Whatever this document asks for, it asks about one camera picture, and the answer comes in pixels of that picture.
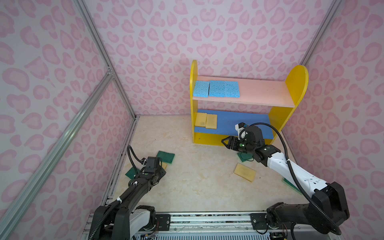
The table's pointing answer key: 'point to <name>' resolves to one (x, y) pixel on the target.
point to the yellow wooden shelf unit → (218, 103)
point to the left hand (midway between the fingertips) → (161, 169)
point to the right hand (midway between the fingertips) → (225, 140)
